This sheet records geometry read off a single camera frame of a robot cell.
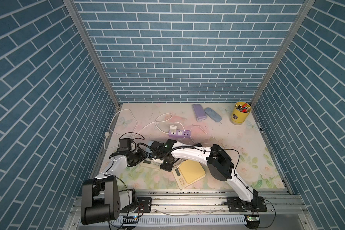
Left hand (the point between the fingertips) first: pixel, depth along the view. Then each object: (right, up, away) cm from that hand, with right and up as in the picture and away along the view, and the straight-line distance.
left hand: (147, 155), depth 89 cm
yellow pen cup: (+63, +28, +10) cm, 70 cm away
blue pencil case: (+46, +26, +23) cm, 58 cm away
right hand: (+12, -6, -2) cm, 14 cm away
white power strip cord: (-34, +12, +16) cm, 40 cm away
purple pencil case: (+36, +28, +23) cm, 51 cm away
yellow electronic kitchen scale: (+24, -9, -4) cm, 26 cm away
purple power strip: (+21, +13, +11) cm, 27 cm away
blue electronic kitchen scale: (+2, -4, -2) cm, 4 cm away
